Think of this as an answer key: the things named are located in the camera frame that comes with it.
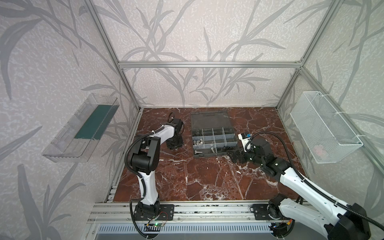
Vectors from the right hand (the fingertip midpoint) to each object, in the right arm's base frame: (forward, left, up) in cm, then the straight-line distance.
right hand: (233, 145), depth 80 cm
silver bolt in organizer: (+3, +21, -15) cm, 26 cm away
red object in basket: (-4, -42, +3) cm, 42 cm away
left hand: (+11, +32, -15) cm, 37 cm away
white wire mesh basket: (-7, -36, +17) cm, 41 cm away
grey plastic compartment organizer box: (+16, +10, -12) cm, 22 cm away
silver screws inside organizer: (+10, +20, -13) cm, 26 cm away
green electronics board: (-34, +39, -15) cm, 54 cm away
